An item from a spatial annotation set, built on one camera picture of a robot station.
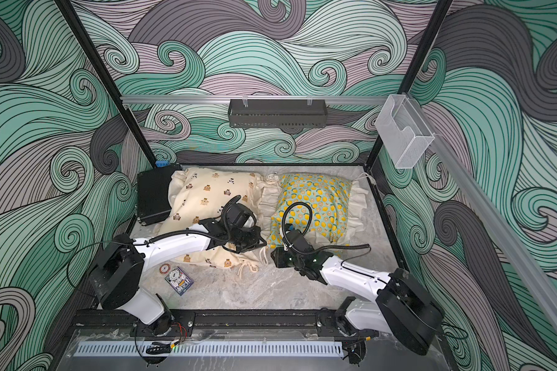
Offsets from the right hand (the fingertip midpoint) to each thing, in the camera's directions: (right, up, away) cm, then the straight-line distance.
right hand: (271, 257), depth 83 cm
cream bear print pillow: (-30, +23, +9) cm, 39 cm away
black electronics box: (-51, +19, +14) cm, 56 cm away
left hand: (-1, +6, -2) cm, 7 cm away
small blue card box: (-33, -8, -2) cm, 34 cm away
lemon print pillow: (+23, +17, +9) cm, 30 cm away
